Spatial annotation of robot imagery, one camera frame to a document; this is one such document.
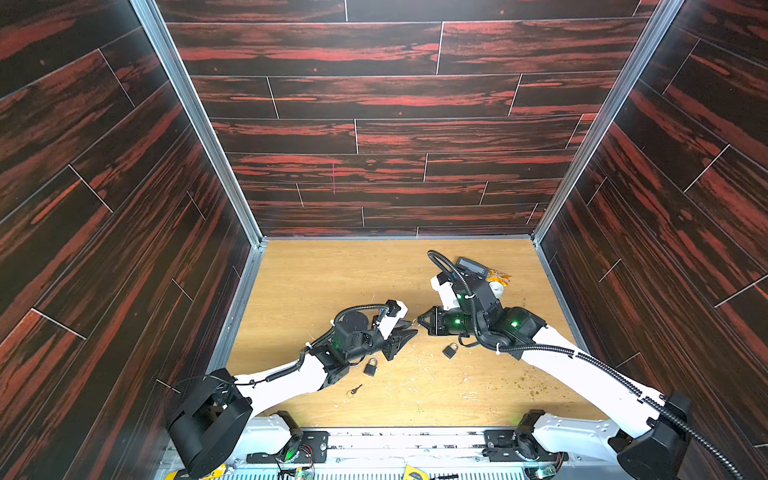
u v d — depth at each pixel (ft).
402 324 2.50
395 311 2.14
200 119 2.76
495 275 3.46
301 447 2.40
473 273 3.45
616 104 2.65
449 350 2.97
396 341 2.29
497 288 3.35
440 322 2.08
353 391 2.72
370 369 2.84
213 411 1.56
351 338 1.97
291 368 1.74
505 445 2.44
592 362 1.45
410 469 2.31
